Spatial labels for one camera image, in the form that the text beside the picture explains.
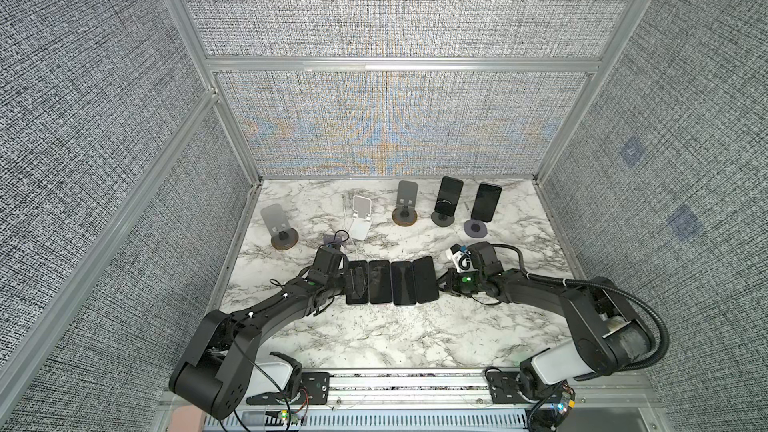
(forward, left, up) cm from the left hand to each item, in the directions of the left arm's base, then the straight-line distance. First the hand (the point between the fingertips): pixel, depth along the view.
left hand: (355, 279), depth 89 cm
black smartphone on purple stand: (+20, -42, +11) cm, 48 cm away
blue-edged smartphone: (-1, -14, -1) cm, 15 cm away
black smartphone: (0, -22, -3) cm, 22 cm away
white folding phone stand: (+22, -2, +1) cm, 23 cm away
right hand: (-2, -23, -1) cm, 24 cm away
